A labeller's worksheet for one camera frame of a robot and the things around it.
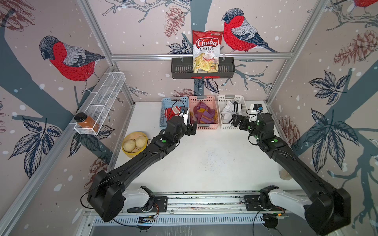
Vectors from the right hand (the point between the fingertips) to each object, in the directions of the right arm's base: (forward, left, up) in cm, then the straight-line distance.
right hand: (239, 114), depth 80 cm
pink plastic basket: (+33, +13, -22) cm, 41 cm away
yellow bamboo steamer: (-10, +62, -17) cm, 65 cm away
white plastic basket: (+24, -9, -19) cm, 32 cm away
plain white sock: (+19, +1, -19) cm, 27 cm away
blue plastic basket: (+29, +46, -20) cm, 58 cm away
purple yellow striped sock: (+17, +20, -20) cm, 33 cm away
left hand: (-3, +26, +1) cm, 27 cm away
